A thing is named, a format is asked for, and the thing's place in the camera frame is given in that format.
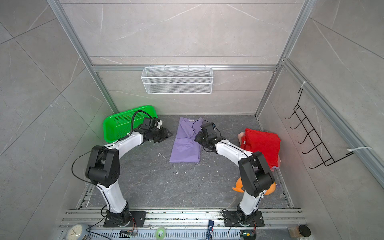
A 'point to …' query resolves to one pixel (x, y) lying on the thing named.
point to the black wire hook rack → (325, 157)
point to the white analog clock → (77, 231)
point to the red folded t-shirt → (254, 141)
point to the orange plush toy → (239, 187)
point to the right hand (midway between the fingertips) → (197, 136)
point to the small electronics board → (127, 234)
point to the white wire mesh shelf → (177, 80)
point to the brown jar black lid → (299, 231)
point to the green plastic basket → (117, 125)
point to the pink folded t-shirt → (240, 135)
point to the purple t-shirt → (185, 149)
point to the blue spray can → (210, 228)
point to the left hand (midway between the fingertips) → (171, 132)
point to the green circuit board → (248, 234)
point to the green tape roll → (164, 235)
